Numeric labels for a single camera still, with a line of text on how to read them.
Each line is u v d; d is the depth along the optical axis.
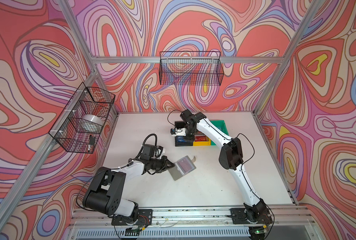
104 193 0.44
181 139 0.96
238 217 0.73
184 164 0.91
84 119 0.69
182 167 0.90
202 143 0.97
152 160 0.76
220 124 1.05
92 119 0.73
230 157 0.61
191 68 0.96
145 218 0.72
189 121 0.73
